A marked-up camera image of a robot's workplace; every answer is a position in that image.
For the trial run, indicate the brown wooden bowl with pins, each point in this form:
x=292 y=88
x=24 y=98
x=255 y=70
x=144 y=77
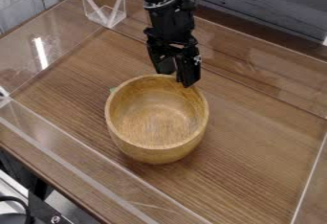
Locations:
x=156 y=118

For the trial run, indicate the clear acrylic corner bracket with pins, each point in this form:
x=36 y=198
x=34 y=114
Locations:
x=104 y=15

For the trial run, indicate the black metal bracket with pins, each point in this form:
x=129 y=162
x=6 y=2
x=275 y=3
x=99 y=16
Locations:
x=42 y=213

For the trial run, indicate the clear acrylic tray walls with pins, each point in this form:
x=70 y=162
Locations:
x=257 y=170

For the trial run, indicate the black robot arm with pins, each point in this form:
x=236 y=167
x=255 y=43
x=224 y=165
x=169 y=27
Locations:
x=171 y=44

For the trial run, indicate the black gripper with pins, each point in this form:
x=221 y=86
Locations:
x=169 y=38

